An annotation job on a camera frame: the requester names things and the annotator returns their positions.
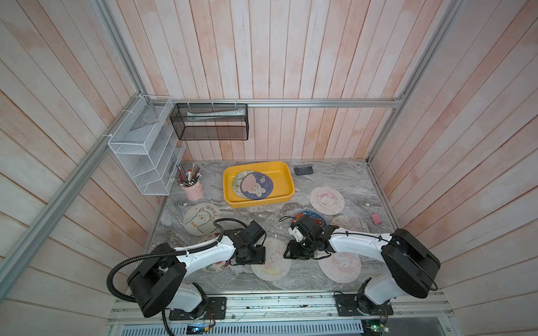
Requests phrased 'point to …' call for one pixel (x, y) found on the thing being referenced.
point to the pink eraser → (375, 218)
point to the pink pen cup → (190, 183)
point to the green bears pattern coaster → (236, 184)
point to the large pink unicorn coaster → (340, 267)
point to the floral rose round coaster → (218, 267)
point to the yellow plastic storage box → (278, 171)
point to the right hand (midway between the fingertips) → (286, 255)
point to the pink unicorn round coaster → (326, 200)
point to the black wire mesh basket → (211, 121)
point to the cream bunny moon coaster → (277, 267)
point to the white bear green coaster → (199, 218)
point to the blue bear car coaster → (319, 218)
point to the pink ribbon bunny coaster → (350, 222)
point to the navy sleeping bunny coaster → (256, 185)
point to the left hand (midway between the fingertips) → (257, 263)
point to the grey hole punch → (303, 169)
